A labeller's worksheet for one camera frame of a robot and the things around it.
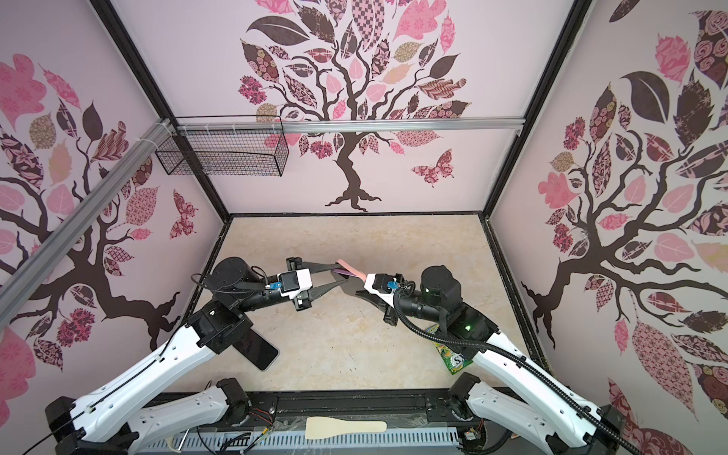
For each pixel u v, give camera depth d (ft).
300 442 2.29
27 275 1.68
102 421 1.26
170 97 2.84
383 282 1.62
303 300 1.65
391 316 1.79
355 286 1.69
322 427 2.34
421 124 6.22
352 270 1.70
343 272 1.73
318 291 1.67
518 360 1.45
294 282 1.42
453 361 2.61
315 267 1.68
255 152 2.61
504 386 1.53
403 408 2.49
